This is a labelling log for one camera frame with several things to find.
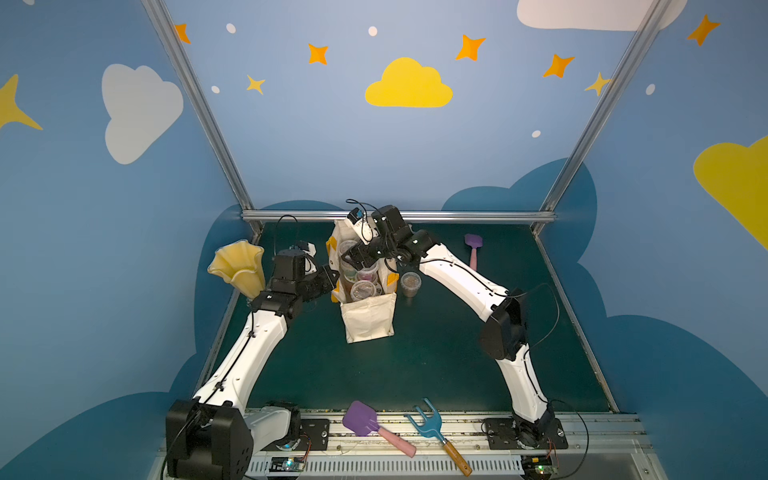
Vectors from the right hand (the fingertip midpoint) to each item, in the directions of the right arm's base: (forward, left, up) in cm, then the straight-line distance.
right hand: (356, 245), depth 84 cm
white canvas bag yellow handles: (-18, -5, -10) cm, 21 cm away
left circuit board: (-51, +12, -23) cm, 57 cm away
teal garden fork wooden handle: (-41, -23, -23) cm, 52 cm away
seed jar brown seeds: (+1, -16, -19) cm, 25 cm away
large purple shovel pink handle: (-40, -5, -23) cm, 46 cm away
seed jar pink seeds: (-7, -4, -4) cm, 9 cm away
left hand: (-8, +2, -2) cm, 9 cm away
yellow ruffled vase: (-4, +35, -7) cm, 36 cm away
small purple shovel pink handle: (+25, -42, -22) cm, 53 cm away
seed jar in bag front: (-13, -3, -3) cm, 14 cm away
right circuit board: (-47, -49, -25) cm, 72 cm away
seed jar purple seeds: (-6, +2, -5) cm, 8 cm away
